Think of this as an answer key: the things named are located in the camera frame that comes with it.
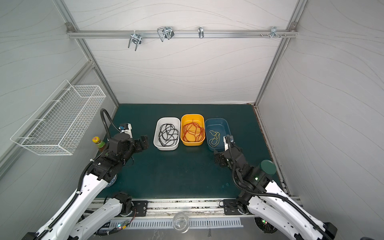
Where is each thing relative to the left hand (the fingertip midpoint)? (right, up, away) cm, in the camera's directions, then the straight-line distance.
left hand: (141, 135), depth 76 cm
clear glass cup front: (+22, -36, -12) cm, 44 cm away
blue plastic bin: (+43, +1, +32) cm, 54 cm away
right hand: (+44, -5, -2) cm, 44 cm away
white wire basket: (-36, +6, -8) cm, 37 cm away
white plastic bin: (+13, +7, +31) cm, 34 cm away
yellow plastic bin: (+22, +9, +29) cm, 37 cm away
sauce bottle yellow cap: (-24, -6, +5) cm, 26 cm away
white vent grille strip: (+15, -42, -5) cm, 45 cm away
